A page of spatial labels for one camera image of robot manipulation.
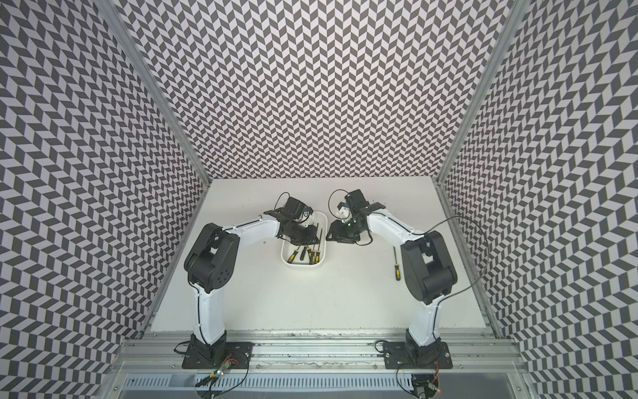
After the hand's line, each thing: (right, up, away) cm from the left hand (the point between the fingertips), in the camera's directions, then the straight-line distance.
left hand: (318, 243), depth 95 cm
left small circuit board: (-26, -31, -27) cm, 49 cm away
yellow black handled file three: (-6, -3, -1) cm, 7 cm away
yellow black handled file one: (0, -5, -3) cm, 6 cm away
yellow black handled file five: (-9, -4, -2) cm, 11 cm away
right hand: (+6, +1, -6) cm, 8 cm away
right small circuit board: (+34, -35, -26) cm, 55 cm away
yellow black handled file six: (+29, -9, -4) cm, 31 cm away
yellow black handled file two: (-3, -4, -2) cm, 6 cm away
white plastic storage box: (+1, +8, +5) cm, 10 cm away
